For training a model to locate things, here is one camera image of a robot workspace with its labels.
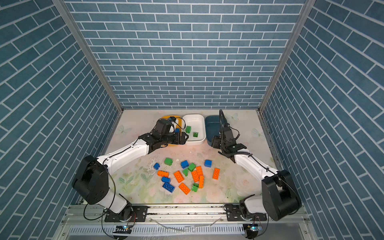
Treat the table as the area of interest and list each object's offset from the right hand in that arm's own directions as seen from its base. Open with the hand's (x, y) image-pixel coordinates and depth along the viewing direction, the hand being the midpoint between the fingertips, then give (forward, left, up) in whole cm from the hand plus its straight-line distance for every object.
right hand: (215, 137), depth 89 cm
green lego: (+12, +19, -9) cm, 24 cm away
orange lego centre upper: (-16, +9, -12) cm, 22 cm away
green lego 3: (-18, +17, -12) cm, 27 cm away
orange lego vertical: (-18, -1, -12) cm, 21 cm away
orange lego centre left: (-21, +20, -11) cm, 31 cm away
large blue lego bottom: (-27, +25, -12) cm, 39 cm away
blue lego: (-14, +18, -12) cm, 25 cm away
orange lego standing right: (-23, +7, -11) cm, 27 cm away
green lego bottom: (-26, +10, -11) cm, 30 cm away
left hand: (-3, +19, +3) cm, 19 cm away
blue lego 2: (-12, +4, -11) cm, 17 cm away
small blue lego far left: (-16, +34, -11) cm, 40 cm away
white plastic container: (+14, +14, -11) cm, 23 cm away
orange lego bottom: (-27, +16, -13) cm, 34 cm away
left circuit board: (-48, +43, -15) cm, 66 cm away
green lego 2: (-15, +13, -11) cm, 23 cm away
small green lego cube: (+8, +13, -10) cm, 18 cm away
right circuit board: (-43, -19, -15) cm, 49 cm away
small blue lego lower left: (-24, +27, -11) cm, 38 cm away
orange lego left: (-21, +29, -10) cm, 37 cm away
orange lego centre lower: (-20, +10, -12) cm, 26 cm away
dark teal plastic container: (+17, +2, -10) cm, 20 cm away
